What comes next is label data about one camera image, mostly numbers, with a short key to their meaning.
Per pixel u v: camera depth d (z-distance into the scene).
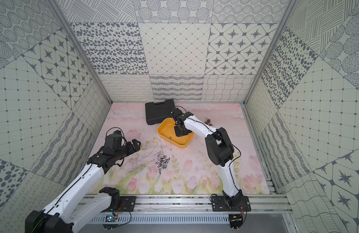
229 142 0.56
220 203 0.74
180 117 0.72
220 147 0.54
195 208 0.73
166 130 1.04
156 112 1.12
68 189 0.45
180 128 0.70
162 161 0.88
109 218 0.71
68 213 0.42
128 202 0.74
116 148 0.64
